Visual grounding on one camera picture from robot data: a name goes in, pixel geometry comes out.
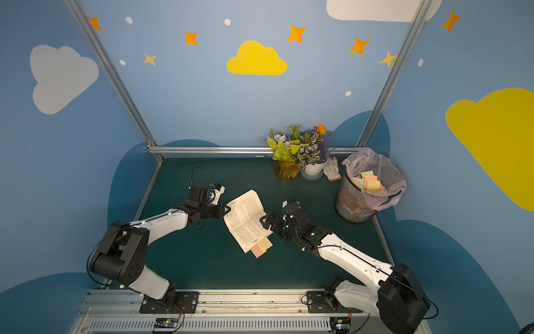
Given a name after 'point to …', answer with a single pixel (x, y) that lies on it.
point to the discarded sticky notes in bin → (368, 181)
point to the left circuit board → (165, 323)
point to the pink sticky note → (257, 251)
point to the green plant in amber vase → (283, 149)
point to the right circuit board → (340, 325)
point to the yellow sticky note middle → (265, 243)
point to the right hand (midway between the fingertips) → (267, 221)
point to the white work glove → (331, 169)
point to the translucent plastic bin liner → (390, 175)
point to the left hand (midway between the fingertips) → (230, 206)
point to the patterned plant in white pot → (313, 158)
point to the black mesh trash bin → (351, 202)
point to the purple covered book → (244, 221)
